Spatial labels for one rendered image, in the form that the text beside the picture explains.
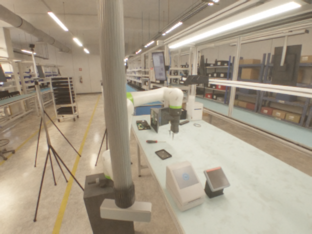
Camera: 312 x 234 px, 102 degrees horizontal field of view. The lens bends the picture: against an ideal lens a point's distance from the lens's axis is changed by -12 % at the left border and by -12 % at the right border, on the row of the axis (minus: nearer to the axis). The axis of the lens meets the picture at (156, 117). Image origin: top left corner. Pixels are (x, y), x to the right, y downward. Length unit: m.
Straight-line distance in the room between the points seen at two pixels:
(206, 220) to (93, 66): 12.37
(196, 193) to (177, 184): 0.09
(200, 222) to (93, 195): 0.72
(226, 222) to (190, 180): 0.22
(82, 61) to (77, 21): 6.26
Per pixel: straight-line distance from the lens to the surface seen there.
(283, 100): 4.58
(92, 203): 1.19
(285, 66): 2.52
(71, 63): 12.87
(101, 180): 1.17
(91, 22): 6.75
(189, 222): 0.72
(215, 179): 0.78
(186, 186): 0.71
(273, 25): 1.33
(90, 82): 12.66
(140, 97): 1.00
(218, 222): 0.75
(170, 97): 1.04
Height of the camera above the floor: 1.58
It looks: 17 degrees down
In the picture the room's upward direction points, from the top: straight up
